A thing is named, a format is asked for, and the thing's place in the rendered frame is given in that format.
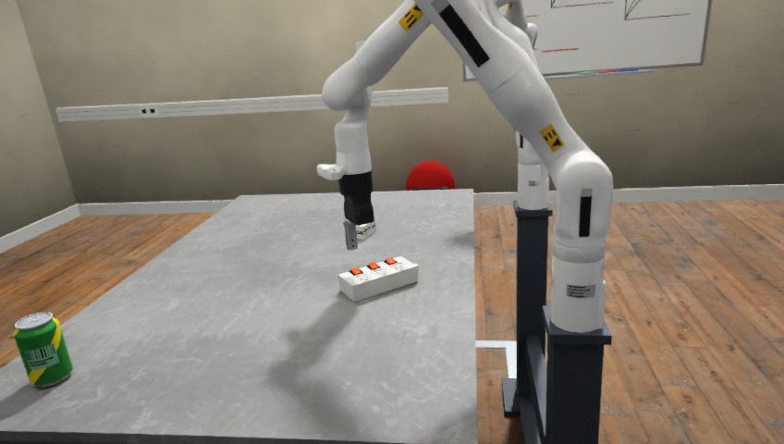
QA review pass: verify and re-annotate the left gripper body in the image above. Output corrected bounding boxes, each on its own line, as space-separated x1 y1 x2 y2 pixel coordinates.
317 147 374 226

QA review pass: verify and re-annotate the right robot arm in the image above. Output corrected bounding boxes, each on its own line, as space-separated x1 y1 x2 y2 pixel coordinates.
484 0 549 210

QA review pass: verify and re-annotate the green drink can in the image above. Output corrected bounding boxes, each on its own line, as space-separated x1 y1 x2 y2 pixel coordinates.
14 313 73 388

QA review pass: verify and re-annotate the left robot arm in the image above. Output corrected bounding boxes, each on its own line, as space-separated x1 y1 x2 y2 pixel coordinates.
323 0 613 332

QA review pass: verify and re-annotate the white power strip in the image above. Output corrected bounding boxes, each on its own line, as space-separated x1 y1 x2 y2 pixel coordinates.
338 256 419 302

